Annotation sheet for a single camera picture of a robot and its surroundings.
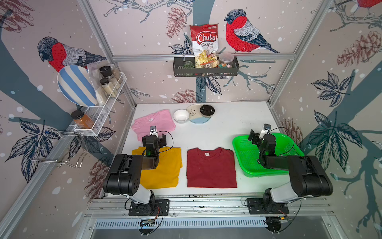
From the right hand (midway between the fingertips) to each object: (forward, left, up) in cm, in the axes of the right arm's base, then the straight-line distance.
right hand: (258, 129), depth 93 cm
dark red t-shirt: (-23, +31, -9) cm, 39 cm away
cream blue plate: (+18, +42, -9) cm, 46 cm away
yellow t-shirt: (-28, +56, -7) cm, 63 cm away
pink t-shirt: (+13, +67, -8) cm, 68 cm away
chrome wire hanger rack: (-30, +90, +27) cm, 99 cm away
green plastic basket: (-12, +6, -9) cm, 16 cm away
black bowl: (+20, +33, -5) cm, 39 cm away
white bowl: (+15, +52, -5) cm, 55 cm away
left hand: (-3, +65, 0) cm, 65 cm away
